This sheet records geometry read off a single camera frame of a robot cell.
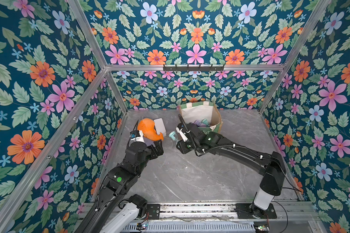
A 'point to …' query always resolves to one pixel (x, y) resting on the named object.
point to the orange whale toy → (147, 126)
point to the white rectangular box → (160, 126)
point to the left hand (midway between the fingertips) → (157, 143)
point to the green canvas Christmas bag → (204, 114)
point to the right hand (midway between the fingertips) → (182, 141)
